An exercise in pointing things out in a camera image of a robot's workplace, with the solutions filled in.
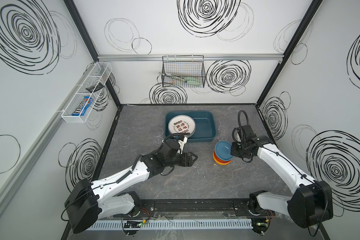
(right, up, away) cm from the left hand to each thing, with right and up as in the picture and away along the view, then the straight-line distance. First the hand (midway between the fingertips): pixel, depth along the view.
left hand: (195, 158), depth 74 cm
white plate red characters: (-7, +16, +31) cm, 35 cm away
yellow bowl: (+17, -6, +10) cm, 21 cm away
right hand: (+21, +1, +9) cm, 23 cm away
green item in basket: (+2, +45, +22) cm, 50 cm away
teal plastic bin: (+10, +17, +34) cm, 39 cm away
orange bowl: (+15, -4, +8) cm, 17 cm away
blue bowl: (+17, +2, +10) cm, 20 cm away
